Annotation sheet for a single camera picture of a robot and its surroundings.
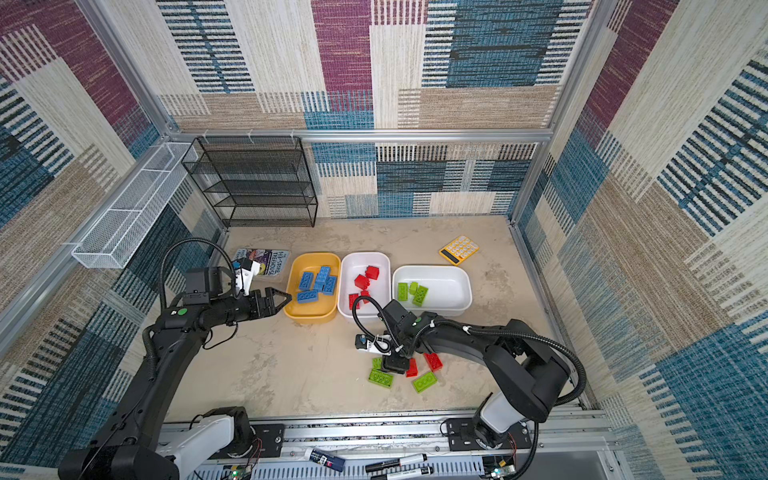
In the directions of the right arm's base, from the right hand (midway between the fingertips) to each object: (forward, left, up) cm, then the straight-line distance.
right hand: (390, 356), depth 86 cm
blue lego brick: (+25, +27, +2) cm, 37 cm away
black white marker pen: (-27, -2, 0) cm, 27 cm away
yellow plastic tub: (+15, +20, +1) cm, 25 cm away
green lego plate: (+21, -5, 0) cm, 22 cm away
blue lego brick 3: (+23, +19, +2) cm, 30 cm away
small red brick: (-4, -6, 0) cm, 7 cm away
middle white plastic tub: (+28, +8, +2) cm, 29 cm away
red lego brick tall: (+28, +5, +1) cm, 29 cm away
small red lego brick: (+20, +7, +2) cm, 21 cm away
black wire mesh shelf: (+60, +47, +17) cm, 77 cm away
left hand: (+10, +28, +19) cm, 35 cm away
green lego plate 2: (+18, -10, +1) cm, 21 cm away
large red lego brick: (+25, +8, 0) cm, 27 cm away
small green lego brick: (+22, -8, +1) cm, 24 cm away
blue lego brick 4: (+19, +26, +2) cm, 32 cm away
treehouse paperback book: (+34, +40, +2) cm, 52 cm away
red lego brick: (+19, +12, 0) cm, 22 cm away
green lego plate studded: (-2, +4, 0) cm, 4 cm away
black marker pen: (-25, 0, 0) cm, 25 cm away
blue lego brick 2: (+26, +21, +4) cm, 34 cm away
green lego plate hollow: (-6, +2, -1) cm, 6 cm away
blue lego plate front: (+23, +23, +2) cm, 33 cm away
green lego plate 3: (-7, -9, -1) cm, 11 cm away
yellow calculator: (+38, -26, 0) cm, 46 cm away
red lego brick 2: (-2, -12, 0) cm, 12 cm away
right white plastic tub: (+21, -19, 0) cm, 28 cm away
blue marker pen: (-24, +13, +2) cm, 28 cm away
